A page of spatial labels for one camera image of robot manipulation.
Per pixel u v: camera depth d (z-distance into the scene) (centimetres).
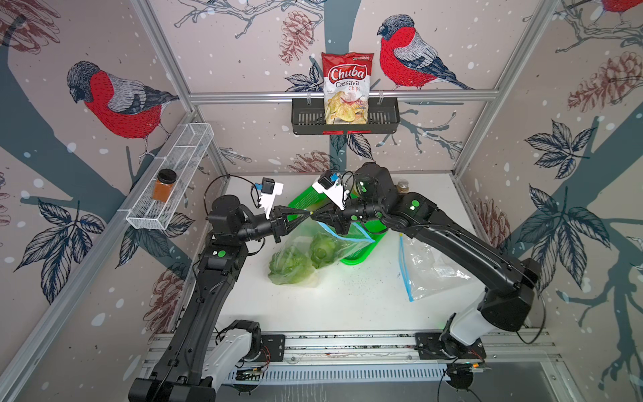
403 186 103
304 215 62
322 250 78
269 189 55
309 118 94
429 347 73
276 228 55
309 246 72
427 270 87
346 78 85
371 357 73
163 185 66
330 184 53
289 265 73
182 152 86
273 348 73
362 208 54
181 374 37
